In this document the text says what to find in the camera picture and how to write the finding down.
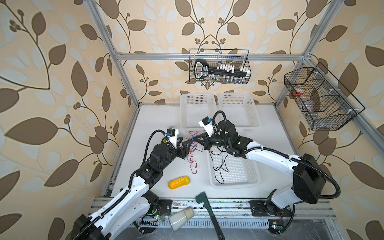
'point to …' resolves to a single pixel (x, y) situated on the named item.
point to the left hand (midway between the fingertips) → (188, 138)
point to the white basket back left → (194, 107)
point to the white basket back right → (240, 108)
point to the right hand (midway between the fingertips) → (194, 139)
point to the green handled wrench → (203, 197)
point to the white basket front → (227, 171)
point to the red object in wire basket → (296, 93)
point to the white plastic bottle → (179, 218)
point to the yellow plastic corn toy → (179, 182)
